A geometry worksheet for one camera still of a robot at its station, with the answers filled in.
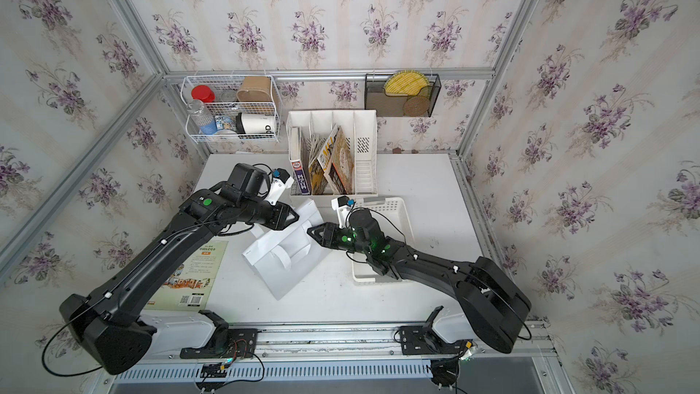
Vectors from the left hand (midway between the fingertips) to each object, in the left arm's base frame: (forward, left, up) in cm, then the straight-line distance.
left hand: (298, 219), depth 72 cm
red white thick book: (+24, +3, +1) cm, 24 cm away
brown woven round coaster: (+45, -39, +5) cm, 59 cm away
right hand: (-2, -4, -5) cm, 7 cm away
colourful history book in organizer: (+25, -11, -9) cm, 29 cm away
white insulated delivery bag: (-10, +3, -3) cm, 11 cm away
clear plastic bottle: (+35, +36, +4) cm, 50 cm away
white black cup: (+35, +19, +4) cm, 40 cm away
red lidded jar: (+43, +36, +10) cm, 57 cm away
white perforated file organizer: (+41, -18, -2) cm, 45 cm away
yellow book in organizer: (+20, -3, -8) cm, 22 cm away
